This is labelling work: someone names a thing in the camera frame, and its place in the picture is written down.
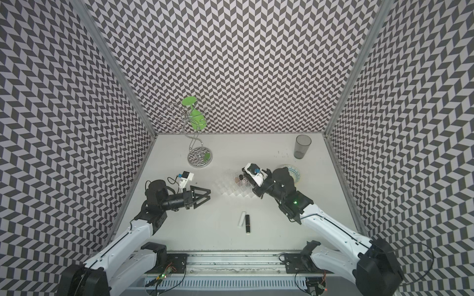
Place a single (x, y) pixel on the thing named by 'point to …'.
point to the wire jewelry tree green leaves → (192, 118)
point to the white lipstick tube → (241, 219)
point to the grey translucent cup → (302, 144)
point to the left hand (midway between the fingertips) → (209, 197)
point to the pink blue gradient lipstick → (243, 180)
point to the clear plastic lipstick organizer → (236, 185)
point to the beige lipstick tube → (236, 180)
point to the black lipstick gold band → (247, 223)
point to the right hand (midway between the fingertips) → (249, 175)
